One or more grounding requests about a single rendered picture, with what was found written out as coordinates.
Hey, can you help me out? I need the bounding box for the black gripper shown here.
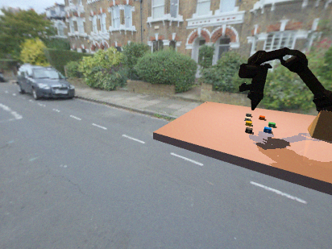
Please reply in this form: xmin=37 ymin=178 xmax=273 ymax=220
xmin=247 ymin=78 xmax=266 ymax=110

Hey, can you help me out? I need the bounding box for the blue block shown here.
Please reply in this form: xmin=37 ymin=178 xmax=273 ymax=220
xmin=264 ymin=127 xmax=272 ymax=133

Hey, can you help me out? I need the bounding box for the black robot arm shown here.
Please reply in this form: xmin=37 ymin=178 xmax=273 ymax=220
xmin=239 ymin=47 xmax=332 ymax=113

